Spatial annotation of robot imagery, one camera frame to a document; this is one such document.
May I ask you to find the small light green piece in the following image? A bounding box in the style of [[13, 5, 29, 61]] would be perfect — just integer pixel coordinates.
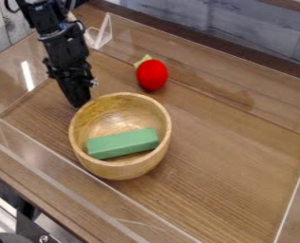
[[134, 54, 153, 68]]

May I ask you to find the clear acrylic corner bracket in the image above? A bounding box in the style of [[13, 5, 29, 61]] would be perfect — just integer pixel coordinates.
[[85, 13, 113, 49]]

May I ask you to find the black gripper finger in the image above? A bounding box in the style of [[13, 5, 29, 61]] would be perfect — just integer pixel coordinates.
[[57, 75, 98, 107]]

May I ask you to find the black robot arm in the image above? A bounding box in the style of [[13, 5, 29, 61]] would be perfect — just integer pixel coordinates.
[[5, 0, 97, 107]]

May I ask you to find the black metal table bracket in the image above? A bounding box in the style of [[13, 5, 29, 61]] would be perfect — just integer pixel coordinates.
[[15, 201, 61, 243]]

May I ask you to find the green rectangular block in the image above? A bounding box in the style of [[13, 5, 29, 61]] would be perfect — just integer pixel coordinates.
[[87, 128, 160, 159]]

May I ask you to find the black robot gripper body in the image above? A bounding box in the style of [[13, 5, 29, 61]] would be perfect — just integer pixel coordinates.
[[38, 21, 93, 81]]

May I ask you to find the brown wooden bowl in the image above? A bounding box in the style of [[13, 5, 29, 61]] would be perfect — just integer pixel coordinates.
[[69, 92, 172, 180]]

